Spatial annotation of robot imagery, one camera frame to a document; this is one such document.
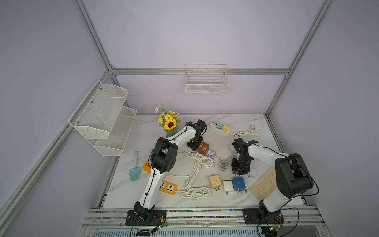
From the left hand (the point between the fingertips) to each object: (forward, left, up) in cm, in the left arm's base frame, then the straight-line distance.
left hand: (198, 145), depth 100 cm
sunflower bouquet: (+1, +17, +24) cm, 30 cm away
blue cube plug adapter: (-27, -22, +3) cm, 35 cm away
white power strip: (+18, -12, +1) cm, 22 cm away
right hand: (-20, -23, -1) cm, 31 cm away
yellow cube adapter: (+12, -20, +4) cm, 24 cm away
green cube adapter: (+13, -16, +5) cm, 21 cm away
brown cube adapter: (-7, -3, +7) cm, 10 cm away
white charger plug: (-28, -17, 0) cm, 32 cm away
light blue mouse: (-19, +39, -1) cm, 43 cm away
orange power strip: (-29, +17, +2) cm, 34 cm away
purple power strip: (-7, -9, +1) cm, 11 cm away
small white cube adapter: (-19, -34, -1) cm, 39 cm away
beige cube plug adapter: (-27, -9, +4) cm, 28 cm away
